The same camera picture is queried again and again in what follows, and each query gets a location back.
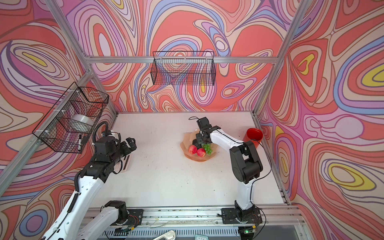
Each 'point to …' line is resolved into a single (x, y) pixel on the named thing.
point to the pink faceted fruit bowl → (187, 140)
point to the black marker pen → (79, 146)
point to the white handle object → (170, 235)
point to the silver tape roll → (84, 119)
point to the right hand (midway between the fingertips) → (205, 140)
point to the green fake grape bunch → (207, 147)
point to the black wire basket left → (58, 129)
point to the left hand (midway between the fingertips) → (129, 141)
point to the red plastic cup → (254, 135)
